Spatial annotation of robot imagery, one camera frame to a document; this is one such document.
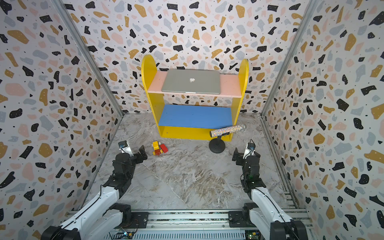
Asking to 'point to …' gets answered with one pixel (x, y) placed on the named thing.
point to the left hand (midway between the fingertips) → (136, 147)
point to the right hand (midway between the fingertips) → (245, 149)
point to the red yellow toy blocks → (159, 148)
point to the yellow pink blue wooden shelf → (193, 122)
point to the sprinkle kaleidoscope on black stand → (217, 145)
